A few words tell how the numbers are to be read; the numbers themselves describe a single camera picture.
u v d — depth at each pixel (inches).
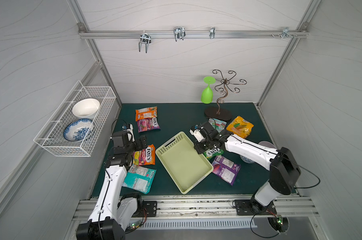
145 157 35.6
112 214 16.0
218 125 41.6
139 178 32.3
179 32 30.0
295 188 32.2
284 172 17.3
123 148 23.1
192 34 31.0
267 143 36.5
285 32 30.1
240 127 39.9
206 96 37.4
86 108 28.4
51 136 22.5
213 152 36.5
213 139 24.8
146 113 43.8
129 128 28.1
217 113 45.1
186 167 33.6
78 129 25.6
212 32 28.8
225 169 33.2
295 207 30.1
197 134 30.0
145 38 30.8
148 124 41.2
